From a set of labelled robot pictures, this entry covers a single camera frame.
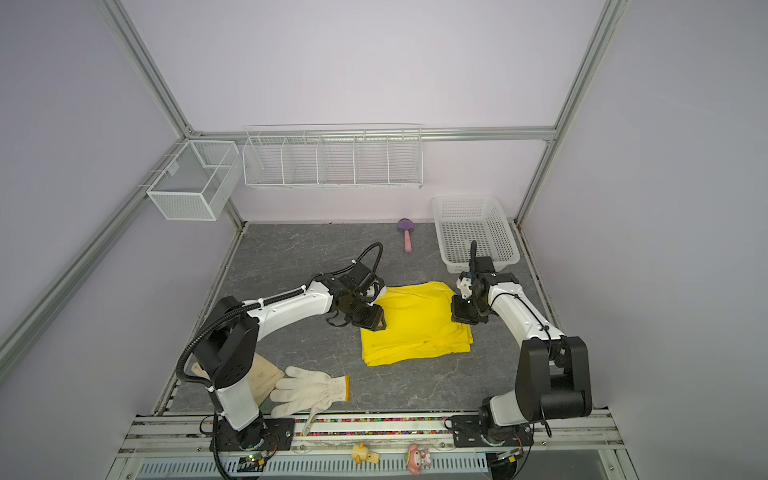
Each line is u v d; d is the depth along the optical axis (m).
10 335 0.51
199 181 0.99
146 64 0.77
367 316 0.78
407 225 1.20
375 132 0.93
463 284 0.83
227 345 0.46
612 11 0.70
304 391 0.80
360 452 0.68
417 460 0.68
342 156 0.99
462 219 1.20
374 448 0.72
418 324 0.90
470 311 0.75
